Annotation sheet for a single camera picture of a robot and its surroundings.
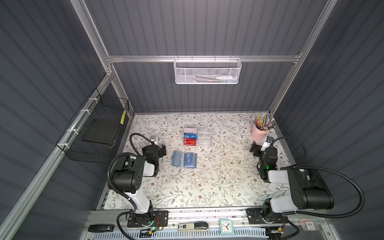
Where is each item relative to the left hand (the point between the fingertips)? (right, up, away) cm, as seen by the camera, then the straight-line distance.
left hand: (153, 145), depth 96 cm
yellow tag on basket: (-13, +17, -14) cm, 26 cm away
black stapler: (-17, -36, -27) cm, 48 cm away
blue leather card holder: (+22, -9, -4) cm, 24 cm away
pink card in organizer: (+24, +10, +4) cm, 26 cm away
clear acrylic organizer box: (+30, +6, +14) cm, 33 cm away
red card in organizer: (+23, +2, +3) cm, 23 cm away
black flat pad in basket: (-21, +10, -21) cm, 31 cm away
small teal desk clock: (+42, -35, -27) cm, 61 cm away
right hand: (+70, +2, -6) cm, 70 cm away
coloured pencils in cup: (+73, +15, +3) cm, 74 cm away
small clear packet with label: (+81, -34, -26) cm, 92 cm away
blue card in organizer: (+24, +6, +4) cm, 25 cm away
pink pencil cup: (+70, +7, +3) cm, 70 cm away
